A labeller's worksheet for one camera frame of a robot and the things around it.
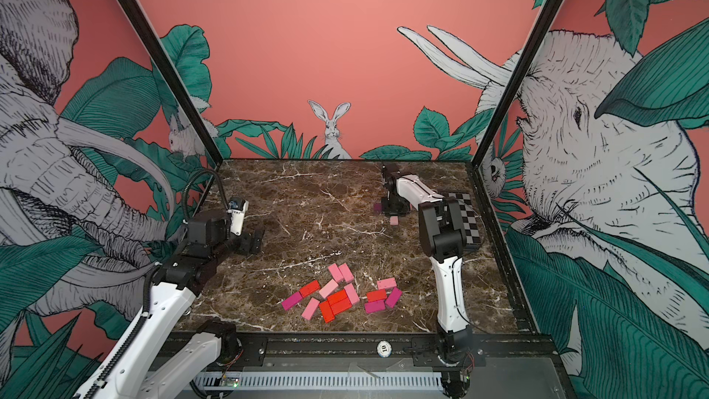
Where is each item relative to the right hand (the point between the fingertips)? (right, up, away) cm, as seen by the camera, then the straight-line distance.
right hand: (391, 209), depth 104 cm
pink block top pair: (-20, -19, -16) cm, 32 cm away
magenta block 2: (-2, -26, -20) cm, 33 cm away
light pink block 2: (-22, -23, -19) cm, 37 cm away
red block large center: (-18, -26, -22) cm, 39 cm away
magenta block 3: (-33, -26, -21) cm, 48 cm away
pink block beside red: (-14, -25, -20) cm, 35 cm away
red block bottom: (-22, -29, -23) cm, 43 cm away
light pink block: (+1, -4, -3) cm, 5 cm away
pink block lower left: (-27, -28, -23) cm, 45 cm away
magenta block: (-7, -28, -22) cm, 36 cm away
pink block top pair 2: (-16, -19, -16) cm, 30 cm away
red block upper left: (-28, -23, -20) cm, 41 cm away
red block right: (-7, -25, -20) cm, 33 cm away
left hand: (-44, -2, -26) cm, 51 cm away
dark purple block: (-5, +1, +4) cm, 6 cm away
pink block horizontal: (-4, -22, -18) cm, 29 cm away
